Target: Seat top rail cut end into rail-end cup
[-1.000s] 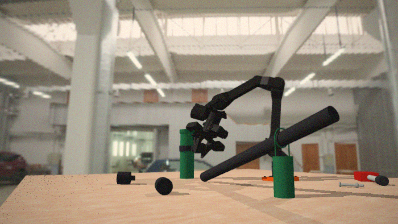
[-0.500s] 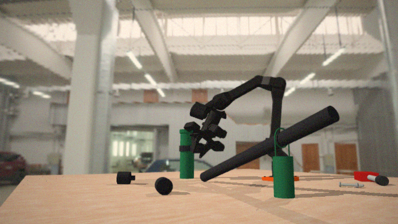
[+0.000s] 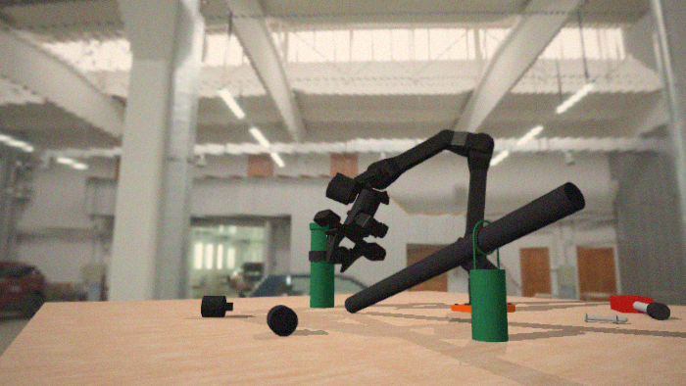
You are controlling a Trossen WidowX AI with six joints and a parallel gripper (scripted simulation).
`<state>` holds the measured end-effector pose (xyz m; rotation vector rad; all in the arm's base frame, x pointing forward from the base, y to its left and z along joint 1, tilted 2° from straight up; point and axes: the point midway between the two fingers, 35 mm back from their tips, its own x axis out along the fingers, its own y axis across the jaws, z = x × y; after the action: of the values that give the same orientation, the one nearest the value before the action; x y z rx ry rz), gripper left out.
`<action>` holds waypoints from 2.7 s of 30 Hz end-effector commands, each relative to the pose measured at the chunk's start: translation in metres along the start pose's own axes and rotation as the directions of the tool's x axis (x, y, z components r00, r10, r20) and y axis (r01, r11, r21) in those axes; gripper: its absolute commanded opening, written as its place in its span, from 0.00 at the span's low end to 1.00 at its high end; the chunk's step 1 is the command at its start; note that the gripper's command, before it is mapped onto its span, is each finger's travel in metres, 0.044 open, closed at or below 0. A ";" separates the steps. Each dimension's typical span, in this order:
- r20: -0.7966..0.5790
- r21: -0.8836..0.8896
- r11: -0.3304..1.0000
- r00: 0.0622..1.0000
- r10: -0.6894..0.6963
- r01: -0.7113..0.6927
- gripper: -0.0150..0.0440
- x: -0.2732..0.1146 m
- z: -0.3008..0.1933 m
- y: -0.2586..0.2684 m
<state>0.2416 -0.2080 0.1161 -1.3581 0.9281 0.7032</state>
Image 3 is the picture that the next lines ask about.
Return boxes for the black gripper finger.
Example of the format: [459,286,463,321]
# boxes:
[324,228,346,264]
[340,247,370,273]

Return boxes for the black cylindrical rod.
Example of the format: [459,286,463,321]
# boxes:
[345,182,585,313]

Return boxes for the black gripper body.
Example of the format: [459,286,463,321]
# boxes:
[313,205,386,261]

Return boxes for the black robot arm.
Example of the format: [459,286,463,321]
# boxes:
[325,129,494,238]

